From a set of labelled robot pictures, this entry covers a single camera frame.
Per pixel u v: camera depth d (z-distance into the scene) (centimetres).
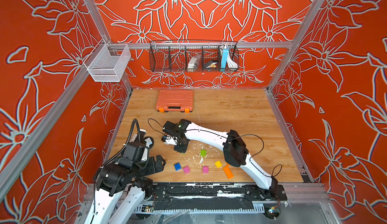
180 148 76
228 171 79
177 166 80
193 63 91
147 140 90
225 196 73
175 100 106
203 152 85
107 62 93
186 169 79
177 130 63
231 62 91
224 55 85
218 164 81
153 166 58
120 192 43
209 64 85
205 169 79
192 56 99
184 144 74
